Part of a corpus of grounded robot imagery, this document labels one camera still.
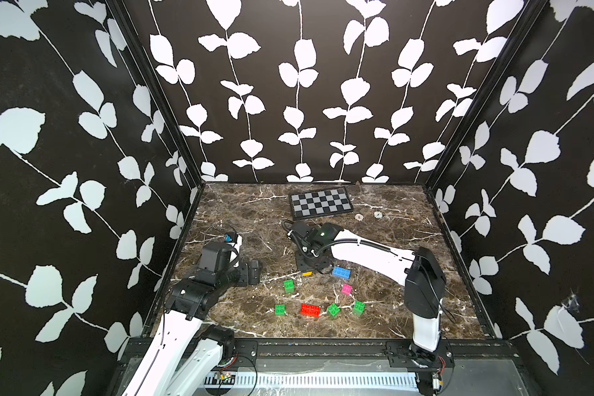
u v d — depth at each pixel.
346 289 0.86
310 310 0.82
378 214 1.10
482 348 0.78
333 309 0.80
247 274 0.64
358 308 0.80
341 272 0.90
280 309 0.82
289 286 0.84
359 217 1.08
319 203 1.10
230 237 0.65
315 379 0.70
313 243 0.60
